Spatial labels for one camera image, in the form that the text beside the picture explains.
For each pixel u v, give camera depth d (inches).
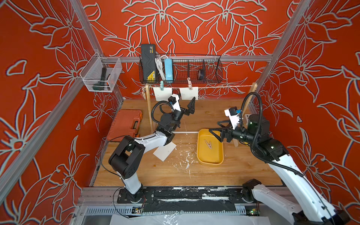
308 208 14.4
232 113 22.4
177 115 27.4
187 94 27.5
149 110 30.1
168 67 35.2
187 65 36.4
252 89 25.7
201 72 36.4
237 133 22.7
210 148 35.3
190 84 24.9
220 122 26.4
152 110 21.6
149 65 34.6
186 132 38.8
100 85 31.7
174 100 25.0
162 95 27.5
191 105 26.8
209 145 35.6
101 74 34.6
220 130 22.3
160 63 33.5
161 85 24.1
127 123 38.7
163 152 35.2
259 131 18.8
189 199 28.6
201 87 25.9
